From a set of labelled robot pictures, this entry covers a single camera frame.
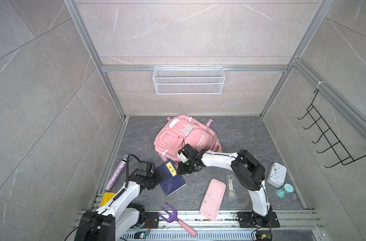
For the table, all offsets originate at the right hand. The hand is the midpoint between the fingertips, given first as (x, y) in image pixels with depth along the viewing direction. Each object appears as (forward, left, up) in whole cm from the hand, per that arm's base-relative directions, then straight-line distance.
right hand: (179, 173), depth 89 cm
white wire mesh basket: (+50, -7, +33) cm, 60 cm away
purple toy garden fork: (-23, +3, -1) cm, 23 cm away
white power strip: (-3, -57, +2) cm, 57 cm away
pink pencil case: (-16, -18, +1) cm, 24 cm away
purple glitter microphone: (-1, +37, +3) cm, 37 cm away
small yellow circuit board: (-31, -41, -1) cm, 51 cm away
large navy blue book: (-5, +4, 0) cm, 6 cm away
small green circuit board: (-30, +18, +1) cm, 35 cm away
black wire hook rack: (-8, -67, +33) cm, 75 cm away
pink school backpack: (+30, -2, +5) cm, 30 cm away
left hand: (-2, +9, +1) cm, 9 cm away
